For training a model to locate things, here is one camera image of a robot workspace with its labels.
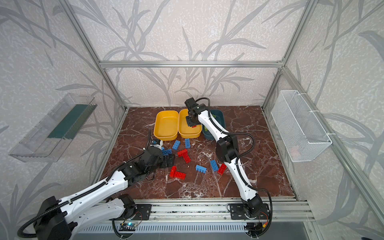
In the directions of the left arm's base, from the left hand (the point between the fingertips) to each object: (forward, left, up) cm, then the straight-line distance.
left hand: (170, 152), depth 81 cm
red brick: (+4, -4, -10) cm, 12 cm away
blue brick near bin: (+13, -8, -12) cm, 19 cm away
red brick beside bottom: (-4, -1, -13) cm, 14 cm away
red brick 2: (-5, -29, -11) cm, 32 cm away
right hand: (+27, -10, -3) cm, 29 cm away
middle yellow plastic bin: (+23, -4, -12) cm, 27 cm away
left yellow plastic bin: (+27, +9, -12) cm, 31 cm away
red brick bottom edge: (-9, -5, -11) cm, 15 cm away
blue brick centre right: (-3, -25, -11) cm, 27 cm away
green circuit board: (-33, +19, -14) cm, 41 cm away
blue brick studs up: (+11, 0, -12) cm, 16 cm away
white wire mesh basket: (-4, -59, +23) cm, 63 cm away
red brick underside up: (+3, -7, -12) cm, 15 cm away
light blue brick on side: (-5, -16, -11) cm, 20 cm away
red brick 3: (+21, -12, -5) cm, 25 cm away
